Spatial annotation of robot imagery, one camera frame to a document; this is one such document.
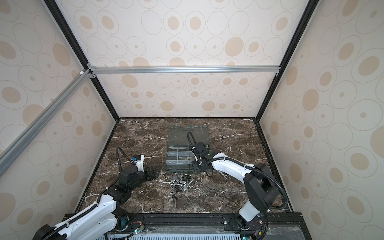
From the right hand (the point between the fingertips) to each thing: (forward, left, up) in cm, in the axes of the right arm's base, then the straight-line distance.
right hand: (197, 166), depth 88 cm
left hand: (-3, +21, +6) cm, 22 cm away
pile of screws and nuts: (-8, +10, -3) cm, 13 cm away
